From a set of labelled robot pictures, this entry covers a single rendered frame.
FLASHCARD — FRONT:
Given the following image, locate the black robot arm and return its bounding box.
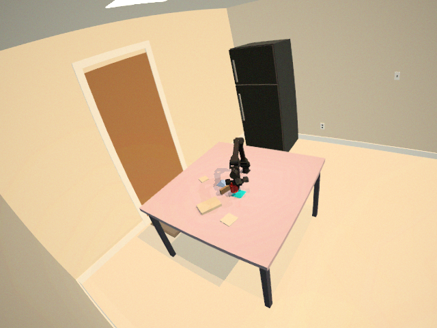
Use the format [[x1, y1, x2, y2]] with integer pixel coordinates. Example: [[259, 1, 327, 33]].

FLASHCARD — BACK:
[[229, 137, 251, 187]]

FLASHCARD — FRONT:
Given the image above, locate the cream flat square pad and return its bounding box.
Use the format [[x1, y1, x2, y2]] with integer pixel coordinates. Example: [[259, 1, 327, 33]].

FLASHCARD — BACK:
[[220, 213, 238, 227]]

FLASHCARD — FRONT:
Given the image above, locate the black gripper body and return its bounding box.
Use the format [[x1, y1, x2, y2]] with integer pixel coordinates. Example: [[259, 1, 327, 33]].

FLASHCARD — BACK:
[[225, 176, 249, 185]]

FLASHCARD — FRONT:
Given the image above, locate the orange flat bar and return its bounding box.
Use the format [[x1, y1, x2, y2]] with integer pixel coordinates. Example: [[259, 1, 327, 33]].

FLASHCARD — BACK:
[[219, 185, 230, 195]]

